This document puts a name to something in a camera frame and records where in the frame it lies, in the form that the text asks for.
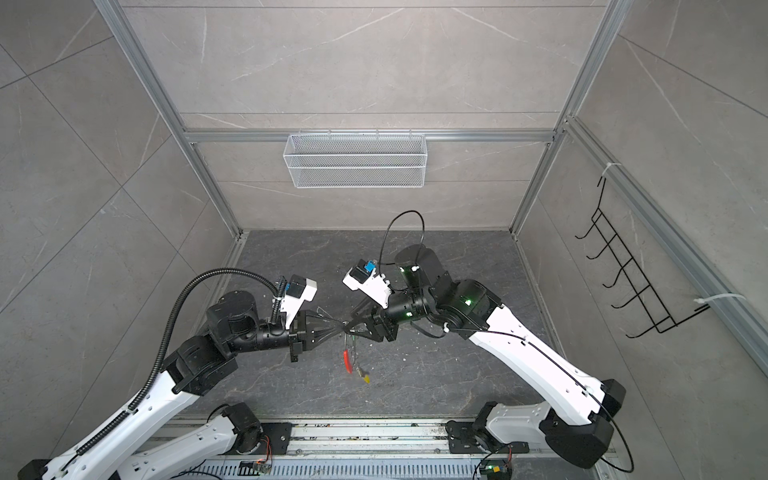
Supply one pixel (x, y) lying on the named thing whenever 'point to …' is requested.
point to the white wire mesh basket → (355, 161)
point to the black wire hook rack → (657, 315)
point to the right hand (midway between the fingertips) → (352, 319)
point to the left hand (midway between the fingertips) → (342, 323)
